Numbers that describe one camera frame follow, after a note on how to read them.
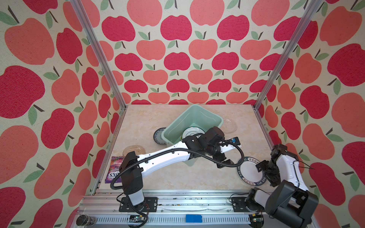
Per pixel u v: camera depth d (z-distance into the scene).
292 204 0.44
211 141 0.54
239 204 0.73
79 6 0.69
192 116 1.00
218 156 0.62
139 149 0.93
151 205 0.76
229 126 1.09
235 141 0.57
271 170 0.66
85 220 0.62
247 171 0.88
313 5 0.69
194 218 0.69
